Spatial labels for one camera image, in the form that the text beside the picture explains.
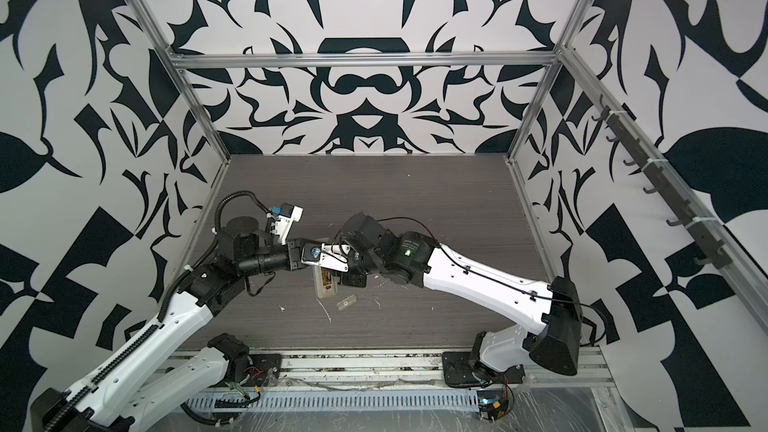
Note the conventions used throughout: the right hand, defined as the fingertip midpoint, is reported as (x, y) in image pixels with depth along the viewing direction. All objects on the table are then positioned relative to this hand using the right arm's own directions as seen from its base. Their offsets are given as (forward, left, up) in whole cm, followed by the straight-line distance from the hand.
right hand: (329, 259), depth 68 cm
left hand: (+3, 0, +1) cm, 3 cm away
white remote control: (-4, +1, -4) cm, 5 cm away
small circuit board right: (-26, -37, -26) cm, 52 cm away
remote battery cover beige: (-2, -1, -24) cm, 24 cm away
